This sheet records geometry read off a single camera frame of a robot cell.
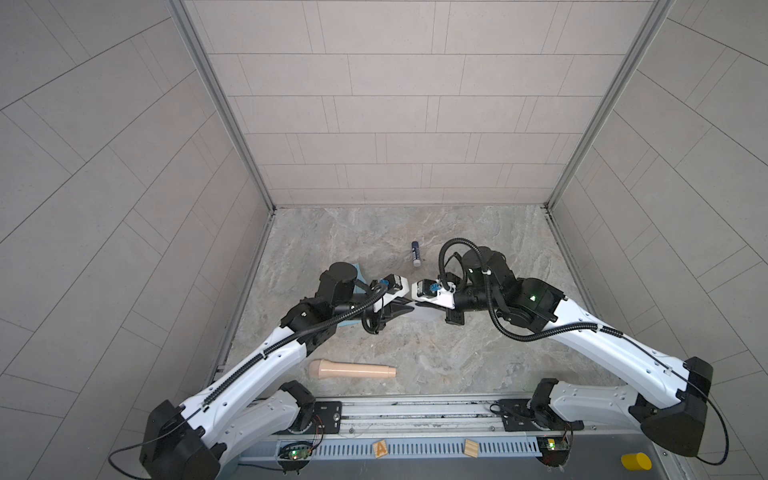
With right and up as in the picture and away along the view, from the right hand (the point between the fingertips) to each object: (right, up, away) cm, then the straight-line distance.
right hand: (419, 301), depth 65 cm
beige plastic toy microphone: (-24, -20, +12) cm, 33 cm away
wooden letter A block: (-9, -34, +1) cm, 35 cm away
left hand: (-1, -1, +1) cm, 2 cm away
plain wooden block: (+12, -34, +1) cm, 36 cm away
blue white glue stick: (+1, +10, +38) cm, 39 cm away
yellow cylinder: (+45, -33, -4) cm, 56 cm away
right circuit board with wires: (+31, -35, +3) cm, 47 cm away
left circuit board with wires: (-27, -32, -1) cm, 42 cm away
